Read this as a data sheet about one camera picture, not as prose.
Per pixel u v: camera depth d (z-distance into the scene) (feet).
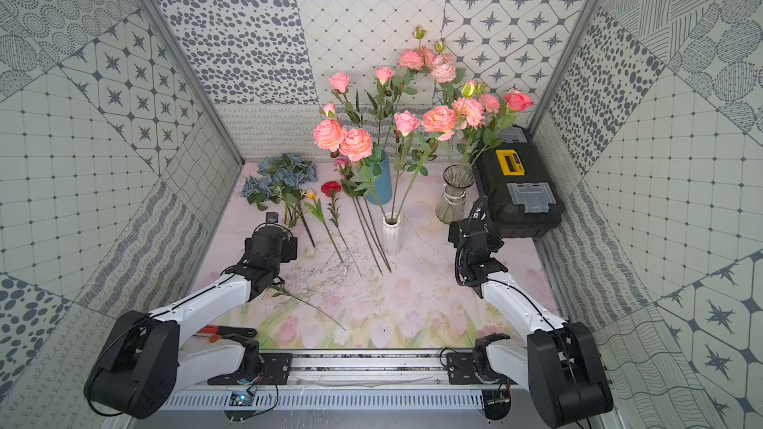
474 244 2.14
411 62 2.63
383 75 2.75
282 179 3.60
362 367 2.50
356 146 2.01
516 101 2.50
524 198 2.88
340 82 2.69
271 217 2.54
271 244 2.27
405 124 2.21
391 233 2.75
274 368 2.45
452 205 3.12
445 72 2.51
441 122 1.94
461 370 2.41
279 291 2.80
